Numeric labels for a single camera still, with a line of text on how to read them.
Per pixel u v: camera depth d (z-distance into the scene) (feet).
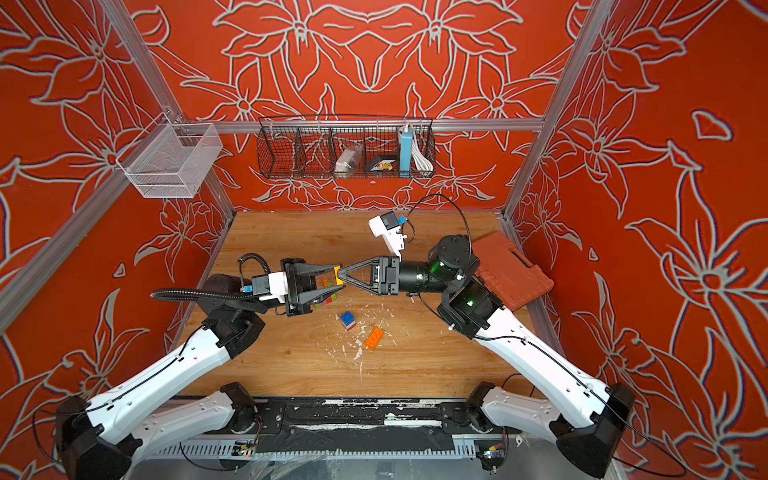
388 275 1.51
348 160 3.01
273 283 1.37
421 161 3.01
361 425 2.39
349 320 2.80
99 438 1.27
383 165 2.88
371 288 1.54
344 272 1.57
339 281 1.58
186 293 1.26
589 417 1.23
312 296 1.58
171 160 2.97
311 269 1.60
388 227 1.65
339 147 3.30
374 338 2.84
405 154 2.88
